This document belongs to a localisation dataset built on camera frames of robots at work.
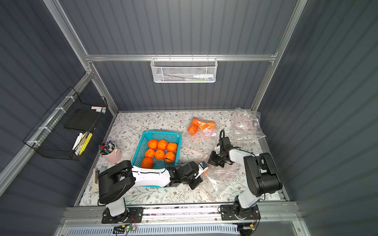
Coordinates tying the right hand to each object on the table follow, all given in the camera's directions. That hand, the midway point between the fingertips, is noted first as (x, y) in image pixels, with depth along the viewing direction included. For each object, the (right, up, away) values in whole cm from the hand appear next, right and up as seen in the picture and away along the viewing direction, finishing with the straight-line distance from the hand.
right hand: (210, 161), depth 92 cm
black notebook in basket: (-69, +26, -15) cm, 76 cm away
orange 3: (-25, +4, -3) cm, 26 cm away
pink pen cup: (-60, +7, -7) cm, 60 cm away
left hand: (-6, -8, -9) cm, 13 cm away
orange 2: (-31, +11, +2) cm, 33 cm away
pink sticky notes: (-66, +33, -7) cm, 74 cm away
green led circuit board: (-46, -28, -20) cm, 57 cm away
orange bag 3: (-38, +1, -7) cm, 38 cm away
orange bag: (-38, +5, -1) cm, 38 cm away
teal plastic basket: (-44, +15, +1) cm, 46 cm away
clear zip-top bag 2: (-2, +18, +13) cm, 22 cm away
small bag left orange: (-11, +20, +10) cm, 25 cm away
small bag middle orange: (-5, +24, +13) cm, 27 cm away
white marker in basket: (-67, +16, -22) cm, 72 cm away
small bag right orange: (+2, +23, +13) cm, 27 cm away
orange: (-37, +11, +2) cm, 38 cm away
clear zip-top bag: (+7, -11, -8) cm, 15 cm away
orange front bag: (-25, +9, +1) cm, 26 cm away
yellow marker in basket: (-63, +17, -20) cm, 68 cm away
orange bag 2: (-32, +5, -1) cm, 32 cm away
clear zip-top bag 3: (+28, +23, +16) cm, 40 cm away
